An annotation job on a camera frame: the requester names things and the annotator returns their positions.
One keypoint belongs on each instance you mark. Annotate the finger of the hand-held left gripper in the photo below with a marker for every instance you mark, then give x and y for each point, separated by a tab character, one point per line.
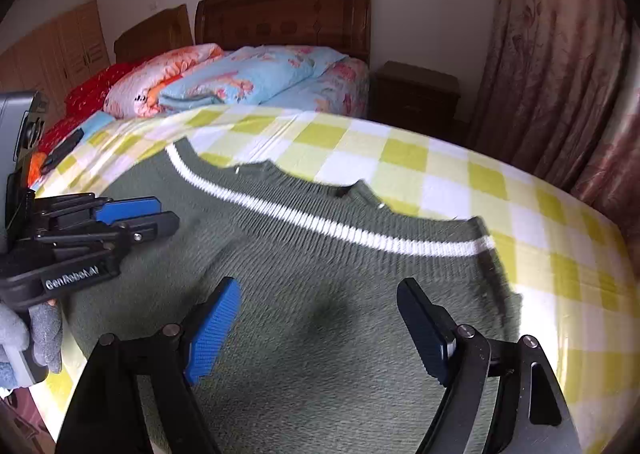
132	208
155	225

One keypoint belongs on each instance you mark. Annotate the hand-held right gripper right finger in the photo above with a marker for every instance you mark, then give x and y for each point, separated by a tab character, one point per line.
425	329

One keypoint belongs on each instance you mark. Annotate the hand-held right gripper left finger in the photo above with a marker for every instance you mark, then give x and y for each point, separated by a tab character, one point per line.
215	329

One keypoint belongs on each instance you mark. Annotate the green knitted sweater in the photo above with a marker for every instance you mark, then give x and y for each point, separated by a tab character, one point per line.
325	284

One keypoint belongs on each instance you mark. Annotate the person's left hand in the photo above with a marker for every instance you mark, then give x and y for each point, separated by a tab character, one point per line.
47	334

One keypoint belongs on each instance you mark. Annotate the black object on bed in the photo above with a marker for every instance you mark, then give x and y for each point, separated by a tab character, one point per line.
62	149

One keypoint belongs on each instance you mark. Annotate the light blue cloth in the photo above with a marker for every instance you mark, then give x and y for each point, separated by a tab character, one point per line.
100	121

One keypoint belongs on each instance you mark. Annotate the pink floral pillow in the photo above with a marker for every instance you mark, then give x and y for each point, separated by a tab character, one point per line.
140	84

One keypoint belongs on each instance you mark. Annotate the red dotted blanket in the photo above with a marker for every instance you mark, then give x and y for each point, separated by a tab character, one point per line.
90	89

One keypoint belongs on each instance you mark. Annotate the yellow checked bed sheet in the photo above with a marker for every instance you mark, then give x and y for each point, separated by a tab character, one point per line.
500	174

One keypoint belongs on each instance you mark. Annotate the light wooden wardrobe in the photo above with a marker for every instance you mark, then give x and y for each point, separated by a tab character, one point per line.
55	54

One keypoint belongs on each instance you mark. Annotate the small wooden headboard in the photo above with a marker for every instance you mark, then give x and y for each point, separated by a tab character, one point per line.
155	34

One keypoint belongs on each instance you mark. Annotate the blue floral quilt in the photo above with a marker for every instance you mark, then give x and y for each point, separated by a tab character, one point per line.
260	71

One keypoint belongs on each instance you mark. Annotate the dark wooden nightstand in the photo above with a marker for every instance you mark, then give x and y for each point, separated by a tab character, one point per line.
415	94

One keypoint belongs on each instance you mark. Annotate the large wooden headboard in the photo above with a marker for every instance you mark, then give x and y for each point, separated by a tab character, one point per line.
290	14

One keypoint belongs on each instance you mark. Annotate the pink floral curtain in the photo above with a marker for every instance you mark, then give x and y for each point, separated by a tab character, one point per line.
565	59

